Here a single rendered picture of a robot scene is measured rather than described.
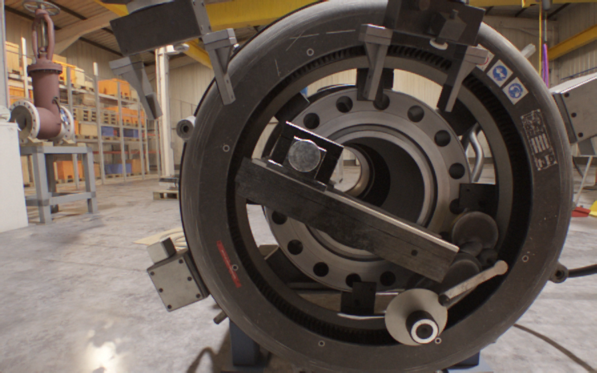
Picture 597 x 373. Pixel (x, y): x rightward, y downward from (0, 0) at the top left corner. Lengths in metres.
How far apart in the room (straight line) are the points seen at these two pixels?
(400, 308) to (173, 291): 0.44
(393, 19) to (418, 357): 0.58
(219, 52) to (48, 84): 4.38
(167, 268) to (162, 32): 0.43
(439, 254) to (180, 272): 0.49
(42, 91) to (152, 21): 4.37
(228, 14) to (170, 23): 12.72
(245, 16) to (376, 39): 12.46
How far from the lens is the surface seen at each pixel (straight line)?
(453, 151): 0.69
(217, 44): 0.46
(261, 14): 12.70
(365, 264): 0.68
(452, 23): 0.45
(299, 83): 0.58
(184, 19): 0.47
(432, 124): 0.68
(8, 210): 4.23
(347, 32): 0.54
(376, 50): 0.47
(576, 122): 0.71
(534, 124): 0.62
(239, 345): 1.07
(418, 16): 0.48
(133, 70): 0.53
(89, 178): 4.67
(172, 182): 0.72
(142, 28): 0.50
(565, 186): 0.66
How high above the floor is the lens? 0.69
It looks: 6 degrees down
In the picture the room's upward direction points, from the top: 2 degrees counter-clockwise
